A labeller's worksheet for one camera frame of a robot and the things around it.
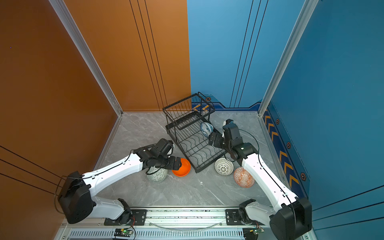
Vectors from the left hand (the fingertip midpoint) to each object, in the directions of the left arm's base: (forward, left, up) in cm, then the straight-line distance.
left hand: (176, 163), depth 82 cm
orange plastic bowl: (-1, -4, -6) cm, 8 cm away
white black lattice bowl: (+2, -28, -8) cm, 29 cm away
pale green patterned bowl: (-4, +11, -10) cm, 15 cm away
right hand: (+10, -21, +11) cm, 25 cm away
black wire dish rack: (+14, -7, +14) cm, 21 cm away
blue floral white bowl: (+29, -18, -6) cm, 35 cm away
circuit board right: (-29, -40, -9) cm, 51 cm away
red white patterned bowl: (-5, -38, -8) cm, 39 cm away
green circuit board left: (-31, +24, -12) cm, 40 cm away
